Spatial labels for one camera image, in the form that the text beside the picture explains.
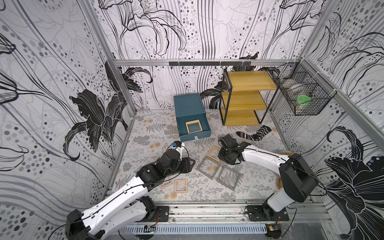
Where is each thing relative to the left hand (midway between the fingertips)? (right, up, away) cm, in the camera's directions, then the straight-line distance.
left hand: (194, 166), depth 74 cm
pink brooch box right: (-7, -13, +9) cm, 17 cm away
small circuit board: (-22, -30, -2) cm, 37 cm away
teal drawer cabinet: (-3, +30, +17) cm, 35 cm away
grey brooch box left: (+9, -5, +15) cm, 18 cm away
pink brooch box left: (-16, -12, +9) cm, 22 cm away
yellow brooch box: (0, +20, +18) cm, 27 cm away
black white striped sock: (+44, +13, +27) cm, 53 cm away
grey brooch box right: (+20, -10, +12) cm, 25 cm away
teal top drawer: (-6, +15, +8) cm, 18 cm away
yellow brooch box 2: (+12, +2, +21) cm, 25 cm away
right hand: (+16, +2, +17) cm, 24 cm away
